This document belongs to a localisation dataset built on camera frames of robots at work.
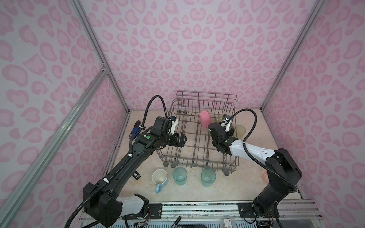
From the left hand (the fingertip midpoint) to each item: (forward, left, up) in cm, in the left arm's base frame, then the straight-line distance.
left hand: (180, 135), depth 76 cm
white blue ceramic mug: (-15, +13, -21) cm, 29 cm away
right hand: (+12, -27, -6) cm, 30 cm away
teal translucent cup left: (-13, +1, -22) cm, 26 cm away
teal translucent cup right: (-15, -15, -21) cm, 30 cm away
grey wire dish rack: (+36, -11, -19) cm, 42 cm away
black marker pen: (-37, +3, -21) cm, 42 cm away
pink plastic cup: (+21, -16, -11) cm, 29 cm away
